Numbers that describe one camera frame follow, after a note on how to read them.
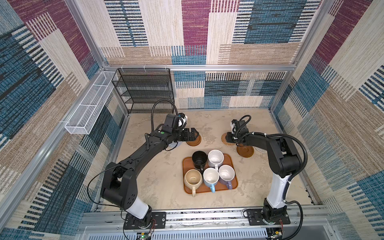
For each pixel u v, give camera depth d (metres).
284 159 0.53
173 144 0.74
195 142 1.02
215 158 0.92
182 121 0.70
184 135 0.75
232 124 0.96
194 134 0.76
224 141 1.00
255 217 0.73
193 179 0.85
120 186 0.44
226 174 0.86
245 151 0.97
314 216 0.76
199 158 0.88
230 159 0.94
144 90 1.09
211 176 0.85
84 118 0.94
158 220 0.73
